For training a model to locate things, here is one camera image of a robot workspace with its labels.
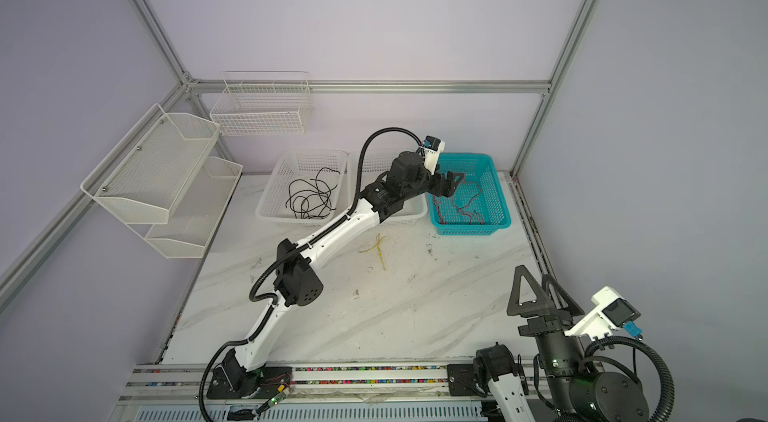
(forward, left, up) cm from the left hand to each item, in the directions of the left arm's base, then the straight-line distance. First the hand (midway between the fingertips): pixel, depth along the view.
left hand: (450, 169), depth 81 cm
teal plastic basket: (+11, -18, -30) cm, 36 cm away
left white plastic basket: (+20, +52, -30) cm, 63 cm away
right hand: (-36, -6, +11) cm, 38 cm away
